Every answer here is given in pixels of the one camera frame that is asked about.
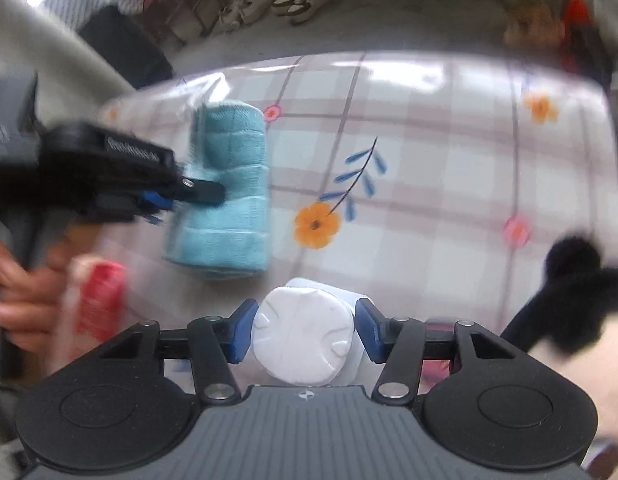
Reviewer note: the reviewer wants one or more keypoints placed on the pink wet wipes pack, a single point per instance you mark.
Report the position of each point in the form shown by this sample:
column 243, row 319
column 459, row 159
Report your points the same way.
column 101, row 300

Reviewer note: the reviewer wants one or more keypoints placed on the dark grey hanging garment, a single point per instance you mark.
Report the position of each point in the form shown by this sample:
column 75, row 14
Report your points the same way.
column 124, row 47

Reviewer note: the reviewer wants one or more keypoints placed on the red plastic piece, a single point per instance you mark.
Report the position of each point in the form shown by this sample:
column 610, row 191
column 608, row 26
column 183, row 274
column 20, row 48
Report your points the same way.
column 579, row 12

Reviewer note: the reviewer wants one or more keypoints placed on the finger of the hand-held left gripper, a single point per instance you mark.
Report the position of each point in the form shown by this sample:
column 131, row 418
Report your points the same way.
column 156, row 205
column 204, row 191

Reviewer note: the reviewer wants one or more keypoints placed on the tan shoe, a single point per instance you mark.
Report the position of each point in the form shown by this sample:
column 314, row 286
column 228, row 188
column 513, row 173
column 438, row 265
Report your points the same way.
column 531, row 15
column 531, row 35

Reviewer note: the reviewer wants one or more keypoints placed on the white curtain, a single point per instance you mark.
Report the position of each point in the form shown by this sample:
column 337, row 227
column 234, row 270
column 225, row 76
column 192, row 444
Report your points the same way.
column 44, row 55

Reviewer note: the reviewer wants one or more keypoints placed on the black-haired plush doll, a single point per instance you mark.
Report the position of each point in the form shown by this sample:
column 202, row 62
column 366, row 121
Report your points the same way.
column 574, row 280

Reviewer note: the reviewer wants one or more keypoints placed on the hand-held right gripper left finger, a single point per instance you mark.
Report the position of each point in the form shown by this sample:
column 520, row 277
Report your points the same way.
column 241, row 332

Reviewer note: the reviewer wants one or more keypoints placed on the teal cloth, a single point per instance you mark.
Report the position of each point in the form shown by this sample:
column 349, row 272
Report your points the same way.
column 229, row 150

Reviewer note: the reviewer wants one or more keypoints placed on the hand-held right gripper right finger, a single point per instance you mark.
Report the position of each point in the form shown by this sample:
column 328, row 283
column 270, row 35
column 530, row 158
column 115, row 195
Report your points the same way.
column 366, row 330

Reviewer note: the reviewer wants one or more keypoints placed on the person's left hand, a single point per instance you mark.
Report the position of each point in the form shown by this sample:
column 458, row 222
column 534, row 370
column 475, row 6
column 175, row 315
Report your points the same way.
column 24, row 300

